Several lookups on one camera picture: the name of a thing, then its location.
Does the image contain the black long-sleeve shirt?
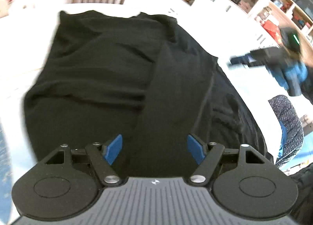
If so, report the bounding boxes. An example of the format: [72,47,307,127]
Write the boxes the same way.
[24,11,272,177]

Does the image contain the white kitchen cabinets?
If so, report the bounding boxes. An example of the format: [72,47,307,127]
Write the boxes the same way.
[170,0,278,53]

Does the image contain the blue speckled storage bag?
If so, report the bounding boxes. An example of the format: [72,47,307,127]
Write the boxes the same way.
[268,95,304,168]

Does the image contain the wooden wall shelf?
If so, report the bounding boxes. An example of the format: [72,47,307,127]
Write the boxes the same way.
[207,0,313,45]

